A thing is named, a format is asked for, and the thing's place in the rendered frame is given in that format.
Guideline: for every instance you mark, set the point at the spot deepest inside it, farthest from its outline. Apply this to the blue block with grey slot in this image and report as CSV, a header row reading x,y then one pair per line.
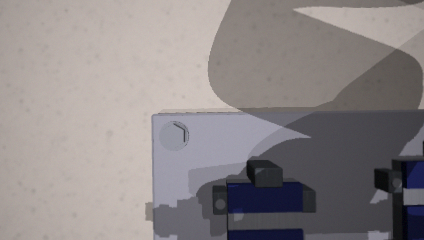
x,y
408,206

